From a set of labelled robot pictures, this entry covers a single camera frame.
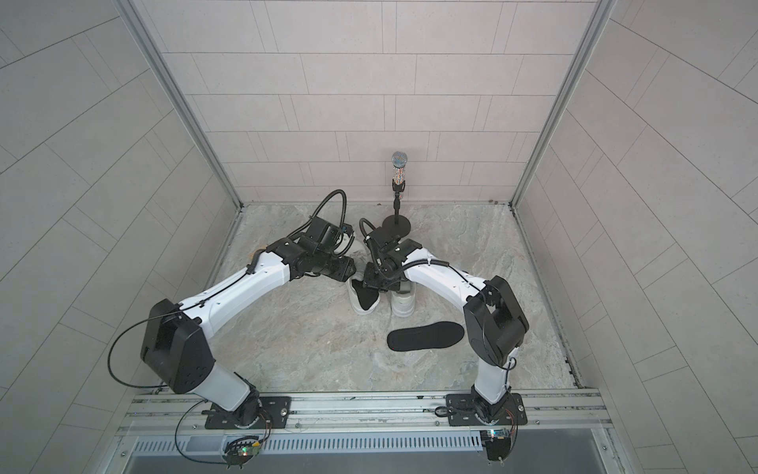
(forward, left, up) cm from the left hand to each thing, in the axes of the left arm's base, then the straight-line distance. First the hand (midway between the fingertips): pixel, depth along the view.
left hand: (357, 266), depth 83 cm
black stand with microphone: (+27, -12, -13) cm, 32 cm away
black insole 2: (-15, -21, -13) cm, 29 cm away
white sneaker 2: (-9, -13, -4) cm, 17 cm away
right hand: (-4, -3, -5) cm, 7 cm away
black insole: (-11, -3, +3) cm, 12 cm away
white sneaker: (-3, -2, +8) cm, 9 cm away
